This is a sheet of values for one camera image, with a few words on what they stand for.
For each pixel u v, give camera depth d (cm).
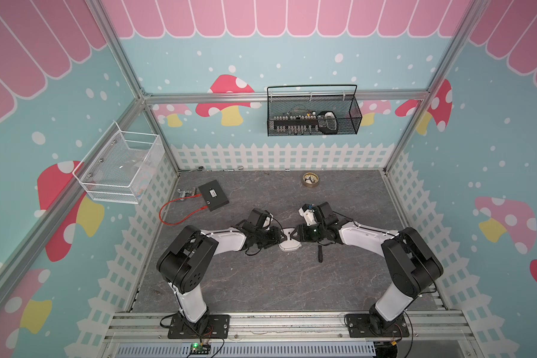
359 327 73
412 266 47
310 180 116
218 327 74
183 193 109
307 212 85
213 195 108
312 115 92
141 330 75
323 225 73
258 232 81
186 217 103
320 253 90
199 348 73
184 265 48
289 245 89
